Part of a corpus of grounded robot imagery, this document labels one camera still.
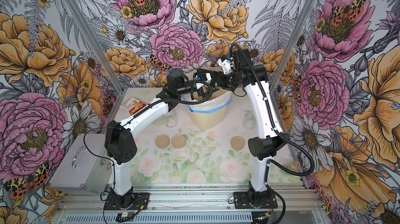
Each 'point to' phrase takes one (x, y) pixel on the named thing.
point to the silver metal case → (89, 165)
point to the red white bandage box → (132, 105)
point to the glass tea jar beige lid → (205, 88)
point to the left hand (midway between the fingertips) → (214, 80)
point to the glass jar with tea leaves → (249, 123)
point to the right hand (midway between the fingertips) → (211, 87)
